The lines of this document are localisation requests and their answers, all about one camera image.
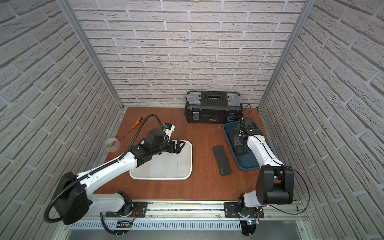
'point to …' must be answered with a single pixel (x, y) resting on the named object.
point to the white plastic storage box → (166, 166)
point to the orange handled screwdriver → (139, 120)
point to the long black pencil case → (238, 143)
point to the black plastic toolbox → (213, 107)
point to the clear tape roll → (108, 143)
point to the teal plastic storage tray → (245, 161)
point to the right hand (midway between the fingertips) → (245, 140)
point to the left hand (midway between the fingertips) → (181, 140)
